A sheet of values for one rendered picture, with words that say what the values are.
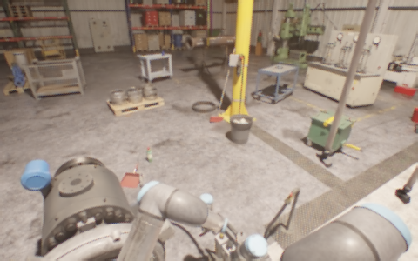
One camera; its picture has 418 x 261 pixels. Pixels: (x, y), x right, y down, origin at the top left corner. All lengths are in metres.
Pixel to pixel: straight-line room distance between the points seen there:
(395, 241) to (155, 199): 0.69
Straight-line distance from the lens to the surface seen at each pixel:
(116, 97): 5.14
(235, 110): 4.37
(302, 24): 11.40
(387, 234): 0.54
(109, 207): 1.56
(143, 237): 0.85
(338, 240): 0.48
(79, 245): 1.23
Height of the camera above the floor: 1.90
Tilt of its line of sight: 28 degrees down
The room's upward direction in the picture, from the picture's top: 1 degrees clockwise
